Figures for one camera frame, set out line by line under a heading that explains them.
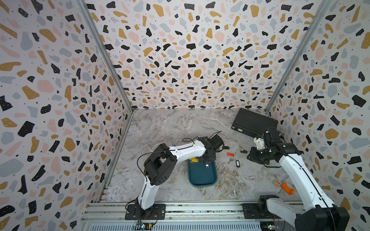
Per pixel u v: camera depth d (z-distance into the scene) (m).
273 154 0.56
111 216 0.74
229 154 0.96
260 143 0.73
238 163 0.92
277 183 0.81
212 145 0.67
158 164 0.52
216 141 0.72
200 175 0.83
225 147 1.00
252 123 1.10
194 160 0.92
